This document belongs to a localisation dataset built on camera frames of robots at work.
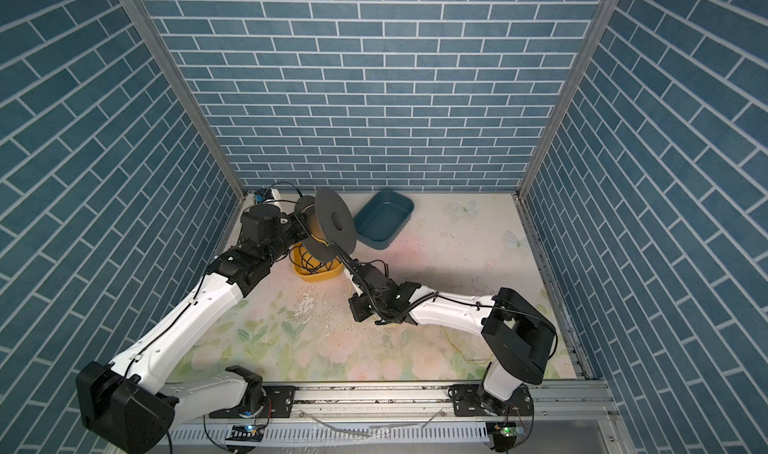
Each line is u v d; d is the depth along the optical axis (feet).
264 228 1.83
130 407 1.20
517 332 1.50
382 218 3.79
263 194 2.11
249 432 2.37
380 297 2.07
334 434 2.31
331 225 2.57
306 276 3.00
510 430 2.32
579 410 2.44
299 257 3.33
